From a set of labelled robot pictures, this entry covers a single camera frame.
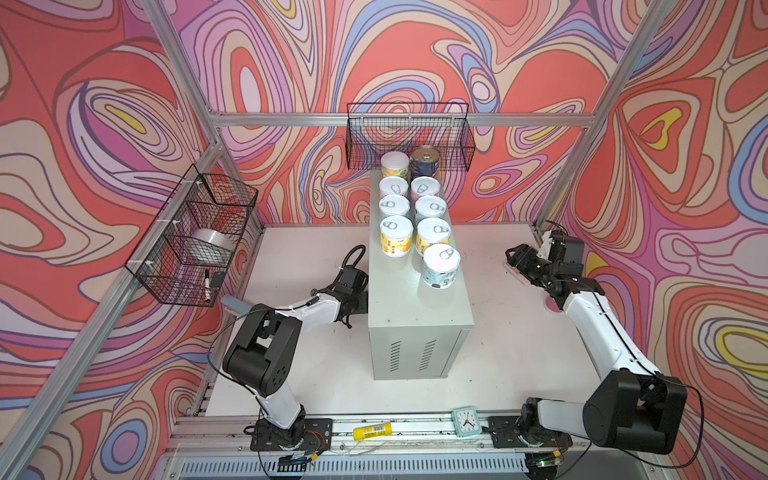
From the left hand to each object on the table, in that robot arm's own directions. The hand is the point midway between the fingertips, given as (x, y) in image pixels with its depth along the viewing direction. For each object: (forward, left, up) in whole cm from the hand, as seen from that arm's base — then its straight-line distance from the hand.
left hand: (362, 299), depth 96 cm
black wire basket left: (-4, +42, +28) cm, 50 cm away
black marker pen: (-10, +36, +23) cm, 44 cm away
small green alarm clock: (-35, -28, 0) cm, 45 cm away
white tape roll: (0, +36, +29) cm, 46 cm away
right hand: (+2, -45, +17) cm, 48 cm away
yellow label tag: (-37, -4, 0) cm, 38 cm away
